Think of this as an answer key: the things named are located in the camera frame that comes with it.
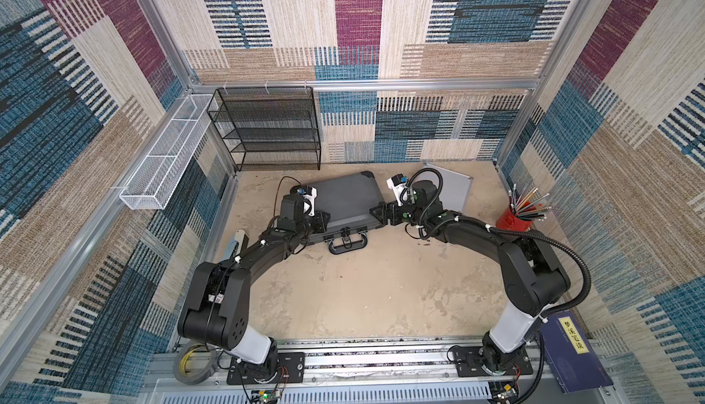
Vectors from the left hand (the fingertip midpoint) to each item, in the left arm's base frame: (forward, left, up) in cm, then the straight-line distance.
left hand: (329, 215), depth 92 cm
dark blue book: (-42, -66, -11) cm, 79 cm away
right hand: (0, -17, +1) cm, 17 cm away
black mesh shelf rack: (+37, +25, +9) cm, 45 cm away
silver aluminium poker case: (+17, -48, -7) cm, 51 cm away
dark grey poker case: (+15, -5, -12) cm, 20 cm away
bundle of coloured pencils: (+3, -65, 0) cm, 66 cm away
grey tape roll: (-40, +38, -10) cm, 56 cm away
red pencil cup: (-2, -59, -2) cm, 60 cm away
